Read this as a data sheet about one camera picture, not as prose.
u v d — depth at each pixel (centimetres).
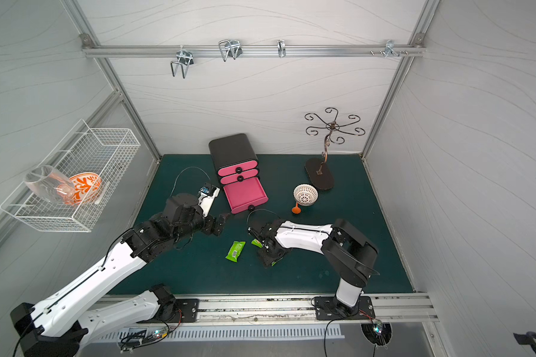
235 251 85
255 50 78
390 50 77
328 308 74
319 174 111
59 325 39
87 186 66
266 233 66
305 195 104
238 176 99
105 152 80
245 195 103
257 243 88
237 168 95
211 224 63
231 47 75
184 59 78
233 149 105
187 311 73
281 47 78
